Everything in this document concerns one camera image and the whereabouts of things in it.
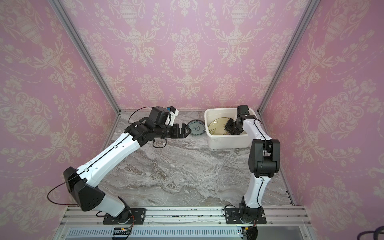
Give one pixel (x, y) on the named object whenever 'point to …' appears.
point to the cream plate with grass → (216, 127)
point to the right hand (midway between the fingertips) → (226, 127)
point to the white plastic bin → (239, 140)
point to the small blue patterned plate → (197, 126)
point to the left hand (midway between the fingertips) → (185, 132)
